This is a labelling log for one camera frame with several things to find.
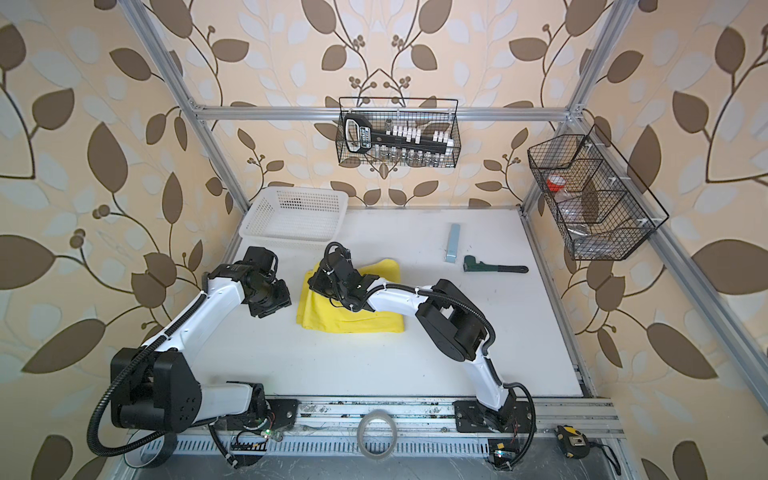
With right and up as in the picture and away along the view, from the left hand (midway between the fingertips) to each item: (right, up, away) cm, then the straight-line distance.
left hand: (287, 301), depth 84 cm
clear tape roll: (+28, -28, -8) cm, 40 cm away
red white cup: (+75, +33, -4) cm, 82 cm away
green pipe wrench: (+57, +9, +17) cm, 60 cm away
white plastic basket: (-9, +28, +34) cm, 45 cm away
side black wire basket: (+83, +25, -11) cm, 87 cm away
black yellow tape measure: (+73, -30, -16) cm, 80 cm away
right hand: (+5, +5, +1) cm, 7 cm away
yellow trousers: (+8, -3, 0) cm, 9 cm away
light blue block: (+52, +16, +23) cm, 59 cm away
